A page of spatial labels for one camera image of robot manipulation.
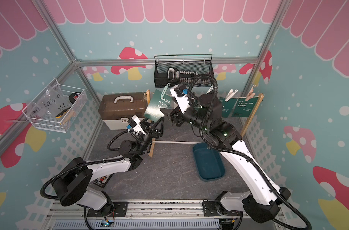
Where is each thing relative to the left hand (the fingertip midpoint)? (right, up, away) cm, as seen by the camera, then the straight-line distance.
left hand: (162, 117), depth 67 cm
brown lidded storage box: (-33, +6, +24) cm, 42 cm away
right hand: (+3, +5, -12) cm, 13 cm away
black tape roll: (-51, +12, +12) cm, 54 cm away
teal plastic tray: (+28, -29, +27) cm, 49 cm away
